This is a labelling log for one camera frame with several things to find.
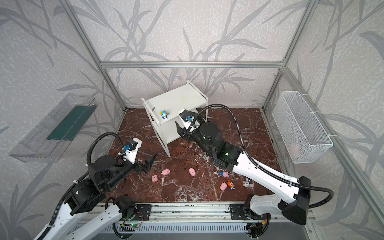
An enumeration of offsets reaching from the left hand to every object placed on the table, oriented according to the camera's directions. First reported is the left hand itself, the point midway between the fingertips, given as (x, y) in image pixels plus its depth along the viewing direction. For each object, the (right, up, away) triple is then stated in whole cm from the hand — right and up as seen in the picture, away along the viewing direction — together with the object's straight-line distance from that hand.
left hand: (151, 144), depth 64 cm
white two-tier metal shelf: (+1, +18, +14) cm, 23 cm away
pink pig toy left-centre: (+1, -20, +22) cm, 29 cm away
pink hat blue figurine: (+35, -20, +20) cm, 45 cm away
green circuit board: (-10, -40, +7) cm, 41 cm away
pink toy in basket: (+68, -4, +10) cm, 69 cm away
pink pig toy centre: (+16, -19, +22) cm, 33 cm away
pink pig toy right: (+34, -25, +16) cm, 45 cm away
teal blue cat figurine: (+5, +13, +4) cm, 15 cm away
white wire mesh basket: (+65, +5, -2) cm, 65 cm away
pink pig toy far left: (-5, -22, +19) cm, 29 cm away
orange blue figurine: (+38, -25, +16) cm, 48 cm away
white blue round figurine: (+47, -24, +16) cm, 55 cm away
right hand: (+15, +14, -2) cm, 21 cm away
